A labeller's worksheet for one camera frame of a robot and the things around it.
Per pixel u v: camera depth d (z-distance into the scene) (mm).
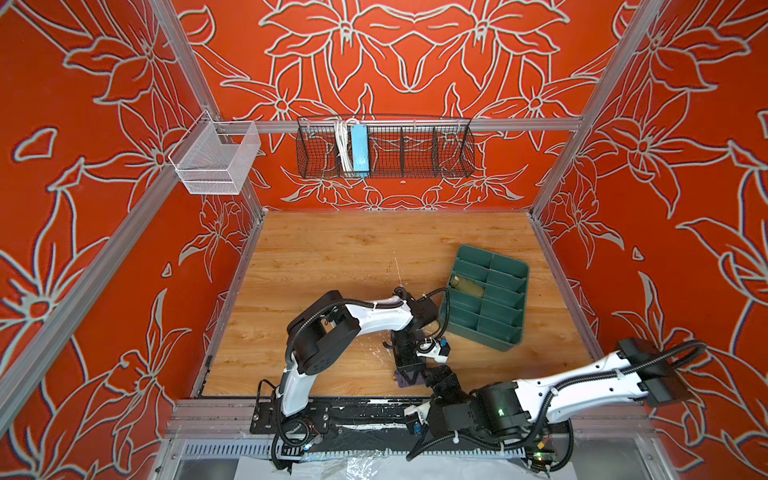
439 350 742
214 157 933
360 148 895
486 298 879
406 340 725
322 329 530
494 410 501
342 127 876
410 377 761
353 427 727
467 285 907
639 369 425
